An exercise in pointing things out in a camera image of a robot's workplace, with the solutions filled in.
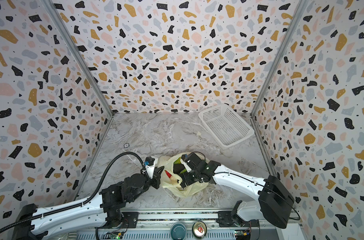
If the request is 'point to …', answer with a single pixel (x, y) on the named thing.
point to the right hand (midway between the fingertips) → (181, 177)
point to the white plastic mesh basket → (228, 126)
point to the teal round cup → (178, 231)
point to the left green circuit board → (114, 235)
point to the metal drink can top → (199, 229)
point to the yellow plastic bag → (166, 163)
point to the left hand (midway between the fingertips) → (164, 166)
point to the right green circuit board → (242, 232)
